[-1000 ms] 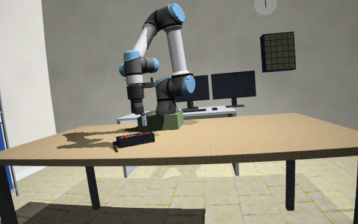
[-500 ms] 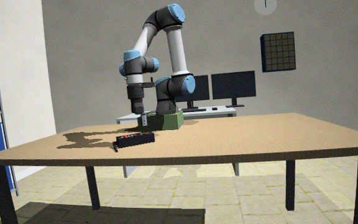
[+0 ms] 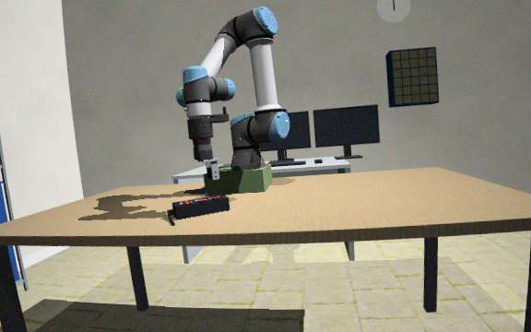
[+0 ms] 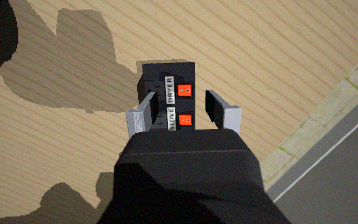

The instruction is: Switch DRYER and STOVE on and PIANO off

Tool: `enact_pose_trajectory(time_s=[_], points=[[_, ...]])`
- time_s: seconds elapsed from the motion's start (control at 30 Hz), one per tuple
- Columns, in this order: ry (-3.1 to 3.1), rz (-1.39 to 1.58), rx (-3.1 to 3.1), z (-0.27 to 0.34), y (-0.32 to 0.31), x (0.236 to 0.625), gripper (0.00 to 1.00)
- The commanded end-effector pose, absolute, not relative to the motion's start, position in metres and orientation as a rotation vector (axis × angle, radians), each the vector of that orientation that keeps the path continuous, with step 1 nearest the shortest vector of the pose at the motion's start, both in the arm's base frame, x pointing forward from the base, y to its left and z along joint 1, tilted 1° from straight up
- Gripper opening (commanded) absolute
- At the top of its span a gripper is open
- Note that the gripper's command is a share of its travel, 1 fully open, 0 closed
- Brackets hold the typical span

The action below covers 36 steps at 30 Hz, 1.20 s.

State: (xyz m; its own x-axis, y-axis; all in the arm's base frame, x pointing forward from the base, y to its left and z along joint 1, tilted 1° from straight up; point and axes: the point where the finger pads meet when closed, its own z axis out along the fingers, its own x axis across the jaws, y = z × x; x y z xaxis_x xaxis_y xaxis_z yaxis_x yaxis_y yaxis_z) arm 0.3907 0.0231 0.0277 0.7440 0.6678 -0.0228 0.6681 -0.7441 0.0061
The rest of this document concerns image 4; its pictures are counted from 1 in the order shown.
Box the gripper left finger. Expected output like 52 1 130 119
125 92 159 140

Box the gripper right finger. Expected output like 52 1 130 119
205 90 242 135

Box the black power strip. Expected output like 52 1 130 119
142 62 195 131

